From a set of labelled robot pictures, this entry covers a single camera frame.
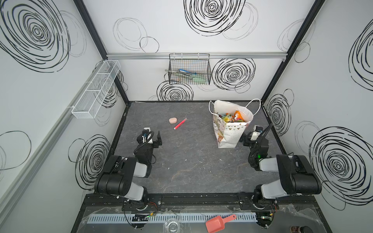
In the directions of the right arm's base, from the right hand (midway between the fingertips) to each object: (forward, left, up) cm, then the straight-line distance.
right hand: (250, 132), depth 90 cm
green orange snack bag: (+6, +9, +9) cm, 14 cm away
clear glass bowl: (-48, +45, -10) cm, 67 cm away
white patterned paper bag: (0, +15, +11) cm, 18 cm away
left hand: (-3, +62, +3) cm, 62 cm away
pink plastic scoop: (-46, +24, -9) cm, 53 cm away
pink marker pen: (+12, +46, -7) cm, 48 cm away
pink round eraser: (+14, +51, -7) cm, 53 cm away
